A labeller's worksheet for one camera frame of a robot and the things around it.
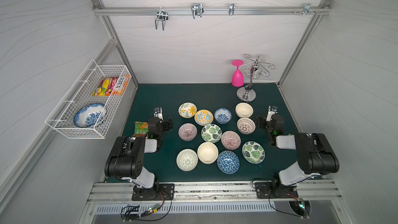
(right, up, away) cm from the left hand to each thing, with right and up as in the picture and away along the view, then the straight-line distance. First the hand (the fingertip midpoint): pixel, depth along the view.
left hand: (162, 116), depth 94 cm
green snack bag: (-12, -7, -3) cm, 14 cm away
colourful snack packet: (-19, +18, -21) cm, 34 cm away
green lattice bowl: (+16, -22, -12) cm, 30 cm away
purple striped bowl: (+16, -9, -1) cm, 18 cm away
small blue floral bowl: (+38, 0, +7) cm, 39 cm away
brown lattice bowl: (+52, -6, +2) cm, 53 cm away
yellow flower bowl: (+14, +3, +10) cm, 18 cm away
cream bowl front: (+28, -19, -10) cm, 35 cm away
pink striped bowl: (+41, -13, -5) cm, 44 cm away
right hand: (+66, +1, +1) cm, 66 cm away
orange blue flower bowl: (+26, -1, +6) cm, 26 cm away
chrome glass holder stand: (+57, +14, +20) cm, 62 cm away
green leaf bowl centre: (+30, -10, -1) cm, 32 cm away
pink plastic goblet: (+48, +26, +7) cm, 55 cm away
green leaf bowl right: (+54, -19, -8) cm, 57 cm away
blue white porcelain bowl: (-22, +4, -31) cm, 38 cm away
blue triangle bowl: (+39, -23, -12) cm, 47 cm away
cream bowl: (+53, +3, +9) cm, 54 cm away
